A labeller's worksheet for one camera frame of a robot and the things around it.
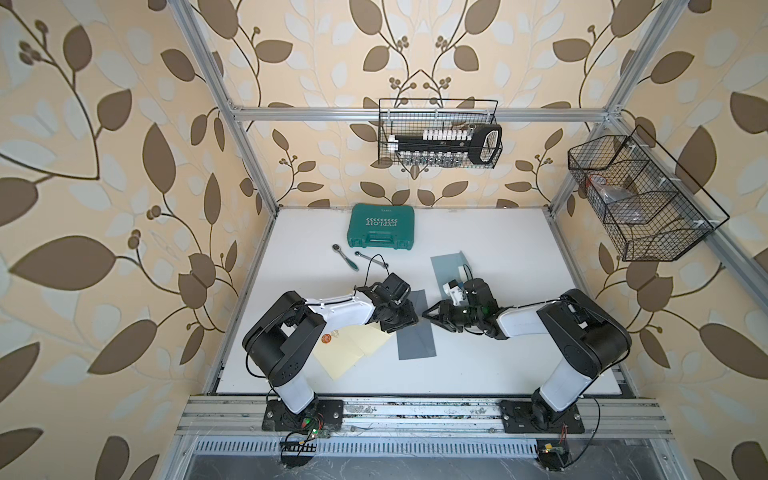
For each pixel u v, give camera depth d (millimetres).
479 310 751
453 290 886
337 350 874
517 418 735
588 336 482
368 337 887
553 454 709
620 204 703
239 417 756
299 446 734
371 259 1066
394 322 788
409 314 804
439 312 836
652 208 724
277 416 734
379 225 1091
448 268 1044
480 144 843
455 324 825
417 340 874
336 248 1079
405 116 912
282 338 474
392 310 767
